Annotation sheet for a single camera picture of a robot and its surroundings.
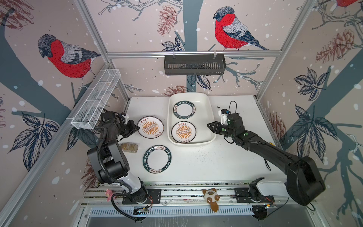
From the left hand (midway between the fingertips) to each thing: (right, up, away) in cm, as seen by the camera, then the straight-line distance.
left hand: (139, 123), depth 88 cm
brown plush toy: (+43, -36, -17) cm, 59 cm away
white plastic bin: (+44, +4, +23) cm, 50 cm away
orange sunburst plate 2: (+6, -3, +4) cm, 8 cm away
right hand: (+44, +1, -4) cm, 44 cm away
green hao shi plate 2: (+12, -22, -2) cm, 25 cm away
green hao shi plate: (+29, +9, +23) cm, 38 cm away
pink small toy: (-11, -35, -16) cm, 40 cm away
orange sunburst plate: (+28, -7, +10) cm, 30 cm away
